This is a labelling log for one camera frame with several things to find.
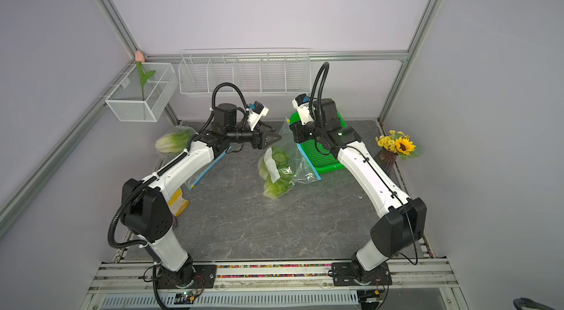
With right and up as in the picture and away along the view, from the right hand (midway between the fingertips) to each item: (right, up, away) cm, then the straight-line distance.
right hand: (291, 124), depth 77 cm
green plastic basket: (+11, -14, 0) cm, 18 cm away
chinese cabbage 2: (-5, -24, +3) cm, 25 cm away
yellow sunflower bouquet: (+39, -6, +2) cm, 39 cm away
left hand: (-4, -4, 0) cm, 6 cm away
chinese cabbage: (-3, -15, +8) cm, 17 cm away
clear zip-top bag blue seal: (+4, -17, +1) cm, 18 cm away
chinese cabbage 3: (-55, -6, +25) cm, 61 cm away
